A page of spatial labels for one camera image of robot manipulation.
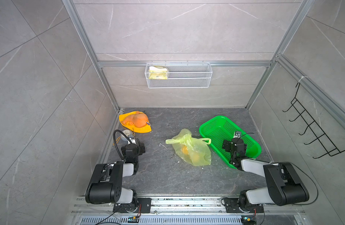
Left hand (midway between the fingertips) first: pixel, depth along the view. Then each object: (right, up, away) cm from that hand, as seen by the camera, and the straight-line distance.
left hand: (134, 141), depth 93 cm
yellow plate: (+6, +8, +12) cm, 16 cm away
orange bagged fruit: (+1, +15, +8) cm, 17 cm away
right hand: (+68, +1, 0) cm, 68 cm away
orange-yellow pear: (+34, -3, -15) cm, 37 cm away
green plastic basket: (+63, +8, +14) cm, 65 cm away
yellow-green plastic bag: (+39, -3, -16) cm, 42 cm away
